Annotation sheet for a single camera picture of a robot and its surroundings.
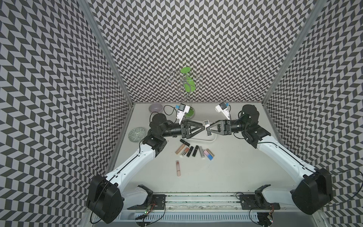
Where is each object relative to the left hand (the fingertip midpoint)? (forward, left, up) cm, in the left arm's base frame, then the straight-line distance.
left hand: (202, 129), depth 62 cm
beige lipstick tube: (+6, +12, -33) cm, 35 cm away
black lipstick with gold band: (+5, +2, -33) cm, 34 cm away
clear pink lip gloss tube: (-6, +13, -34) cm, 36 cm away
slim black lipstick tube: (+11, +9, -32) cm, 35 cm away
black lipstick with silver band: (+5, +6, -33) cm, 34 cm away
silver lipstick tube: (+5, -2, -34) cm, 34 cm away
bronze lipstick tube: (+5, -8, -34) cm, 35 cm away
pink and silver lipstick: (+4, +9, -32) cm, 33 cm away
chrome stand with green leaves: (+39, +8, -3) cm, 40 cm away
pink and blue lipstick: (+2, -7, -34) cm, 34 cm away
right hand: (0, -3, -2) cm, 3 cm away
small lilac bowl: (+41, +33, -30) cm, 60 cm away
